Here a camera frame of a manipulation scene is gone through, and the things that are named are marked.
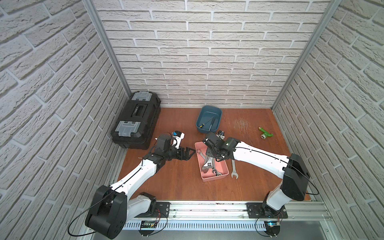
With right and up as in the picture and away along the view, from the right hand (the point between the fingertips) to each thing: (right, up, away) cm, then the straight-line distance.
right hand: (211, 151), depth 83 cm
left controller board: (-33, -34, -11) cm, 49 cm away
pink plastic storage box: (+7, -10, +6) cm, 13 cm away
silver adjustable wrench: (-1, -6, -2) cm, 6 cm away
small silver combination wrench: (+5, -14, +5) cm, 16 cm away
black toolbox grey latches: (-45, +18, +7) cm, 49 cm away
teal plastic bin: (+1, +19, +27) cm, 33 cm away
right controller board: (+28, -34, -13) cm, 46 cm away
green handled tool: (+39, +8, +17) cm, 44 cm away
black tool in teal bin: (+3, +16, +27) cm, 31 cm away
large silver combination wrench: (+14, -14, +4) cm, 20 cm away
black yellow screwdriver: (-3, +15, +26) cm, 30 cm away
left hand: (-11, +2, -1) cm, 12 cm away
